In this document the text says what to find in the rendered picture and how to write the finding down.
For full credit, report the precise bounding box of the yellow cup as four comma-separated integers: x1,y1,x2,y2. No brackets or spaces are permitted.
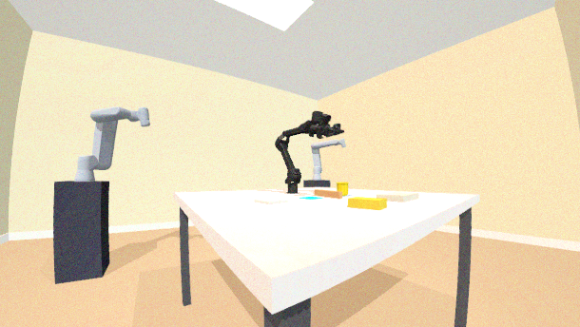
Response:
337,183,349,196

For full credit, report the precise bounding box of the yellow rectangular block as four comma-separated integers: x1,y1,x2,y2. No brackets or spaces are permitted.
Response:
348,197,387,210

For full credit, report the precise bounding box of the orange flat bar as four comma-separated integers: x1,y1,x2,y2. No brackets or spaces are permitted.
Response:
314,189,342,199

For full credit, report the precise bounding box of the cream flat block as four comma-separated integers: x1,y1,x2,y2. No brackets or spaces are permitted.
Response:
377,192,418,202

